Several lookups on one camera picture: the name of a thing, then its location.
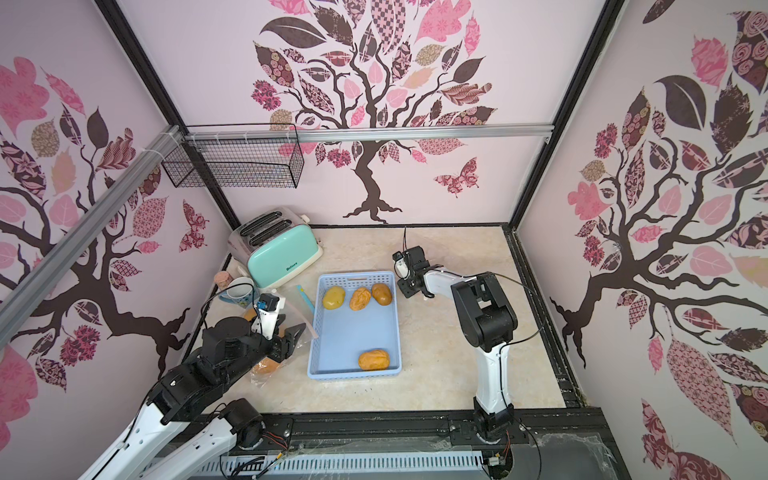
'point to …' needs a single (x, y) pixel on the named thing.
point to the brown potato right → (382, 294)
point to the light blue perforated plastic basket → (355, 329)
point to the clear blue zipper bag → (297, 310)
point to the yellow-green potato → (333, 298)
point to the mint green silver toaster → (273, 247)
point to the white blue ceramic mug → (241, 294)
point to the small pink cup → (222, 279)
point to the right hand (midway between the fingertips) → (410, 278)
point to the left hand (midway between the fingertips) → (293, 327)
